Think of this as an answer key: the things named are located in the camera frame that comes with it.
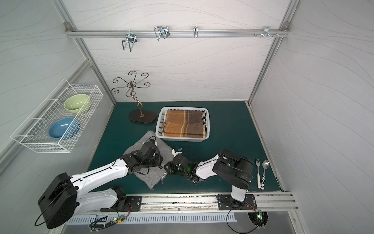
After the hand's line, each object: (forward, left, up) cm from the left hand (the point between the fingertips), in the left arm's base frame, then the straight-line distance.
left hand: (163, 160), depth 84 cm
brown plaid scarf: (+22, -12, +6) cm, 26 cm away
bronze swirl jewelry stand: (+36, +25, -4) cm, 44 cm away
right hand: (-3, -1, -4) cm, 5 cm away
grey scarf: (-8, +3, -2) cm, 9 cm away
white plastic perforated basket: (+29, +5, +5) cm, 30 cm away
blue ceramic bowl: (+3, +42, +27) cm, 50 cm away
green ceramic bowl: (+17, +42, +29) cm, 54 cm away
